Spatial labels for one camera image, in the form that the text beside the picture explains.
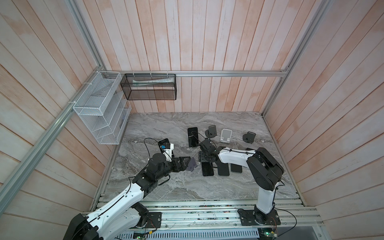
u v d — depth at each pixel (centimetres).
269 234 70
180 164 67
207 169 90
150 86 106
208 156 74
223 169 90
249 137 101
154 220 73
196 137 98
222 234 70
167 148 69
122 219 57
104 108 73
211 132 104
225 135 101
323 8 69
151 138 106
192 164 91
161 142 87
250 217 76
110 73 93
